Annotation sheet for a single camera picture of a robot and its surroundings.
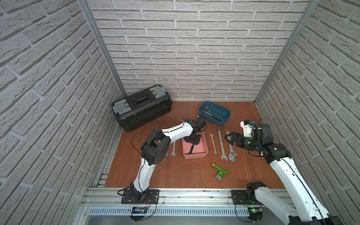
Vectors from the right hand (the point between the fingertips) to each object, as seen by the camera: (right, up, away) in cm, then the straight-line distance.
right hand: (232, 138), depth 75 cm
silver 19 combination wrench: (-34, -13, +15) cm, 39 cm away
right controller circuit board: (+10, -38, -5) cm, 39 cm away
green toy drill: (-7, -23, +4) cm, 24 cm away
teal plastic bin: (-3, +14, +35) cm, 38 cm away
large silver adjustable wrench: (+4, -13, +14) cm, 19 cm away
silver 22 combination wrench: (-1, -14, +13) cm, 20 cm away
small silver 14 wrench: (-6, -13, +14) cm, 20 cm away
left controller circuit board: (-51, -38, -3) cm, 64 cm away
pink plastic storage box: (-17, -11, +15) cm, 25 cm away
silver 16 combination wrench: (-23, -12, +15) cm, 30 cm away
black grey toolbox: (-60, +16, +16) cm, 64 cm away
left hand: (-18, -5, +18) cm, 26 cm away
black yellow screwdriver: (-6, +16, +38) cm, 42 cm away
